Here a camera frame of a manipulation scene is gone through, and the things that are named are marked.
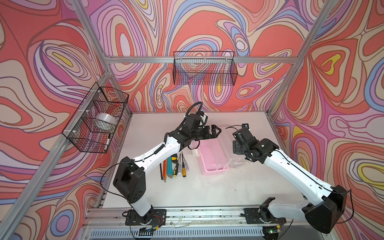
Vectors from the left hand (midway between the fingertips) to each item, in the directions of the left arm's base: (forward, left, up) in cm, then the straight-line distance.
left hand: (217, 131), depth 78 cm
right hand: (-7, -15, -6) cm, 17 cm away
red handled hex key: (-11, +30, -24) cm, 40 cm away
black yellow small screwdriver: (-13, +24, -22) cm, 35 cm away
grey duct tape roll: (+3, +56, +8) cm, 57 cm away
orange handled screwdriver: (-11, +19, -23) cm, 32 cm away
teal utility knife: (-10, +28, -24) cm, 38 cm away
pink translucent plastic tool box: (-7, 0, -14) cm, 16 cm away
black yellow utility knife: (-4, +25, -23) cm, 34 cm away
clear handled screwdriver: (-8, +17, -24) cm, 30 cm away
